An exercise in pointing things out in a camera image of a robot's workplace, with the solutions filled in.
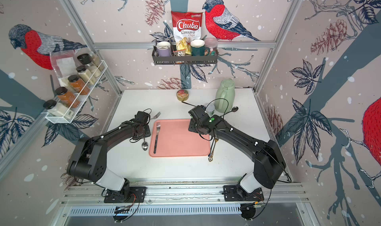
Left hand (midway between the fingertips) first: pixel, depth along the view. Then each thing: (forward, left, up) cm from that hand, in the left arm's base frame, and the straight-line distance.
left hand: (147, 130), depth 94 cm
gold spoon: (-17, -40, -4) cm, 44 cm away
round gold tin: (+32, -21, 0) cm, 38 cm away
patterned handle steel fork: (+4, -6, -2) cm, 8 cm away
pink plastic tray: (-5, -18, -4) cm, 19 cm away
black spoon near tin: (+26, -25, -5) cm, 36 cm away
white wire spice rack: (-8, +26, +32) cm, 42 cm away
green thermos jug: (+18, -51, +18) cm, 57 cm away
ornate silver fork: (+12, -3, -2) cm, 13 cm away
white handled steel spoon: (-9, +1, -3) cm, 10 cm away
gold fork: (-17, -40, -4) cm, 44 cm away
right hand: (-3, -29, +11) cm, 31 cm away
